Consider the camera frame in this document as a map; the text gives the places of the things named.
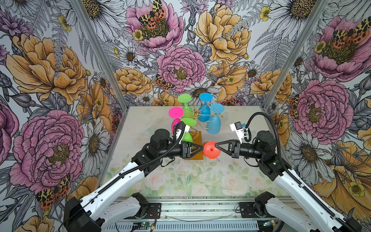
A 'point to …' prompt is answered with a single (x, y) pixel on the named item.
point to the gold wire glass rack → (203, 125)
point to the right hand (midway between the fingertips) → (216, 151)
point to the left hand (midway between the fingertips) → (200, 152)
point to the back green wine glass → (185, 98)
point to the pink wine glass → (176, 113)
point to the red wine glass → (210, 151)
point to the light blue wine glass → (214, 123)
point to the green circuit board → (146, 224)
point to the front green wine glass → (191, 122)
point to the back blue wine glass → (204, 110)
